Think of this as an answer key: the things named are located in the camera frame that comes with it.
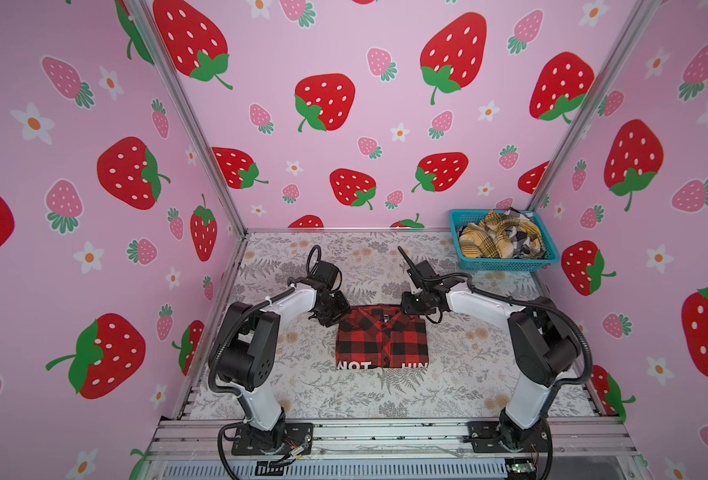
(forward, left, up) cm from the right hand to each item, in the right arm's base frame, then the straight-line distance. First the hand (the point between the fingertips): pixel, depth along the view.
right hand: (403, 305), depth 94 cm
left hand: (-4, +17, 0) cm, 17 cm away
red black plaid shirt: (-11, +6, -1) cm, 13 cm away
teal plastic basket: (+40, -21, +4) cm, 45 cm away
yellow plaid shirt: (+31, -37, +5) cm, 49 cm away
